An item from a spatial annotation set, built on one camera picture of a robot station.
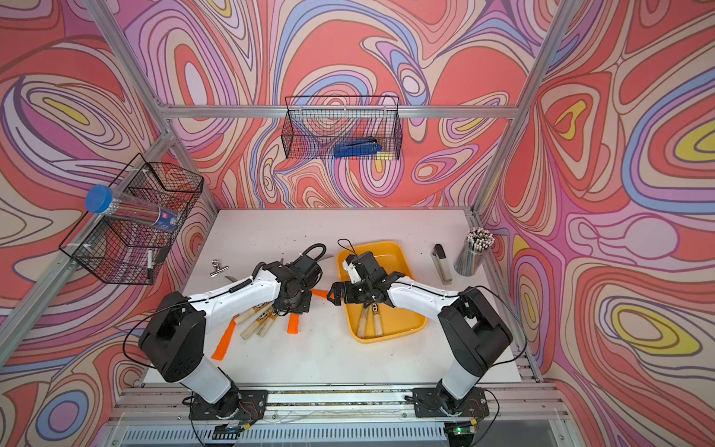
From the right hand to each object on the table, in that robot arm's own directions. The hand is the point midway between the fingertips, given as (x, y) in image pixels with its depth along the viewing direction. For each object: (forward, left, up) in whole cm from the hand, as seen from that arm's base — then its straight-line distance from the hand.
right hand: (341, 303), depth 86 cm
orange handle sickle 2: (-6, +15, -1) cm, 16 cm away
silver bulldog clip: (+19, +47, -4) cm, 51 cm away
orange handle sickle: (0, +6, +7) cm, 9 cm away
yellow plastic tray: (-5, -17, -4) cm, 18 cm away
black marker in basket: (0, +48, +21) cm, 52 cm away
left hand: (-1, +12, -1) cm, 12 cm away
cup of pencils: (+14, -44, +12) cm, 48 cm away
